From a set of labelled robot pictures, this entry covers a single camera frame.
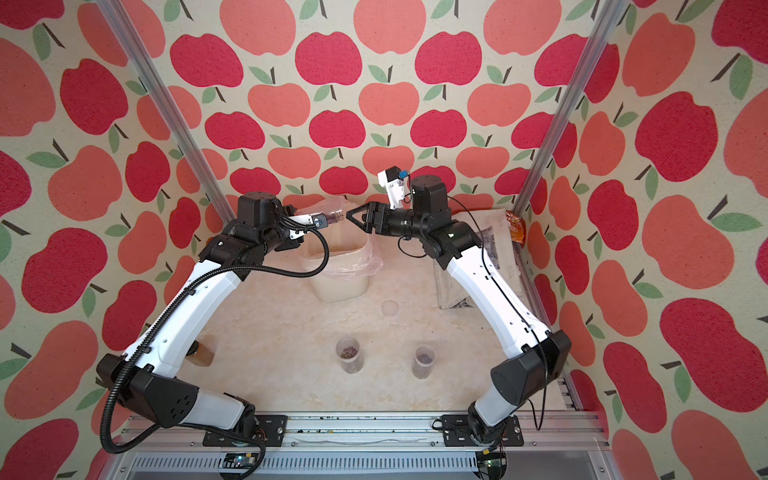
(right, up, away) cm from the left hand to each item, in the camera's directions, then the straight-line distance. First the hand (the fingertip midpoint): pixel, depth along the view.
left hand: (295, 215), depth 75 cm
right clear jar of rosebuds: (+33, -37, +3) cm, 50 cm away
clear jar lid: (+25, -28, +24) cm, 44 cm away
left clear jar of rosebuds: (+13, -38, +9) cm, 41 cm away
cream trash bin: (+12, -16, +7) cm, 21 cm away
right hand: (+17, -3, -9) cm, 19 cm away
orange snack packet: (+73, 0, +36) cm, 82 cm away
